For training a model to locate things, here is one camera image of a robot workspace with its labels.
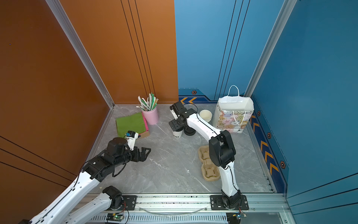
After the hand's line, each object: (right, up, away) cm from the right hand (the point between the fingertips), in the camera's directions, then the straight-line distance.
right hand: (177, 122), depth 94 cm
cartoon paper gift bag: (+33, +6, -13) cm, 36 cm away
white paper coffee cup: (0, -8, +1) cm, 8 cm away
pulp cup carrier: (+20, -28, -13) cm, 37 cm away
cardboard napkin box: (-22, -7, +3) cm, 23 cm away
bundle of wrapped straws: (-20, +12, +6) cm, 24 cm away
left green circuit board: (-31, -48, -23) cm, 62 cm away
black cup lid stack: (+8, -6, +6) cm, 12 cm away
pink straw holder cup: (-20, +4, +10) cm, 23 cm away
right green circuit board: (+32, -46, -24) cm, 61 cm away
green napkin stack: (-32, 0, +7) cm, 32 cm away
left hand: (-17, -13, -19) cm, 28 cm away
